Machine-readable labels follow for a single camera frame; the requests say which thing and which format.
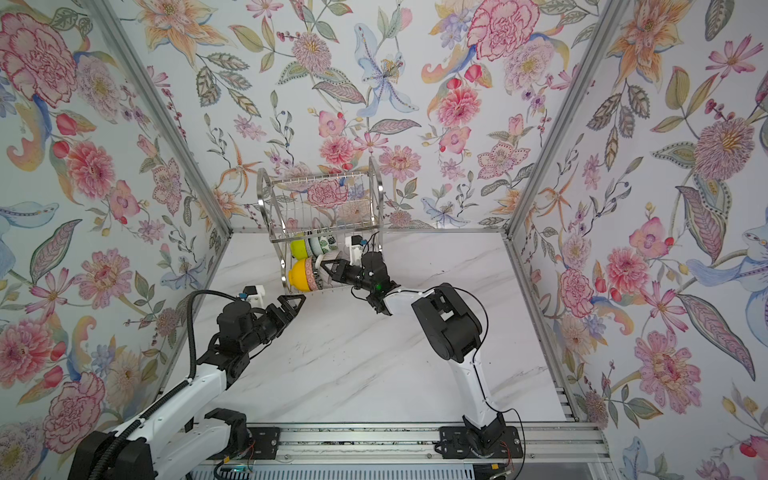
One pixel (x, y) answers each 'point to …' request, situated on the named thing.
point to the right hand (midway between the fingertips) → (320, 263)
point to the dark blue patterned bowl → (310, 251)
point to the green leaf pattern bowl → (324, 243)
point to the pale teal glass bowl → (316, 246)
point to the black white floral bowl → (311, 281)
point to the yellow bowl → (297, 276)
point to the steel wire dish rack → (322, 219)
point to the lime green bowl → (298, 249)
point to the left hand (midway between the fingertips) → (304, 306)
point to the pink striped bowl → (327, 280)
